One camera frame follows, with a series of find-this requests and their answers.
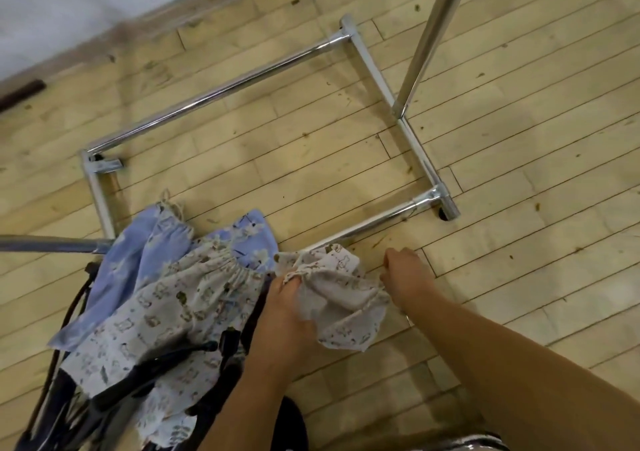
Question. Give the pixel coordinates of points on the person's right hand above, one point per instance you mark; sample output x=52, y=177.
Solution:
x=410, y=280

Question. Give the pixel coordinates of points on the person's left hand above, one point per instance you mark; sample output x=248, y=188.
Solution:
x=282, y=335

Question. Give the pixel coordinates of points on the chrome clothes rack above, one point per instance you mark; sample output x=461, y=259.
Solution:
x=225, y=93

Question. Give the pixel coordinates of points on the person's right forearm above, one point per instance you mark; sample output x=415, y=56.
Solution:
x=525, y=380

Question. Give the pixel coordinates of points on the black striped left shoe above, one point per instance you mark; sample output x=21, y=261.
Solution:
x=295, y=430

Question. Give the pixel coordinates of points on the black striped shoe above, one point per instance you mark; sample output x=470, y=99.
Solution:
x=295, y=430
x=480, y=443

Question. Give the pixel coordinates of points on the black striped right shoe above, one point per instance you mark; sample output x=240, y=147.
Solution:
x=480, y=443

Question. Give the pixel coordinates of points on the black baseboard strip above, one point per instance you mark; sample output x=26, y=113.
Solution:
x=25, y=93

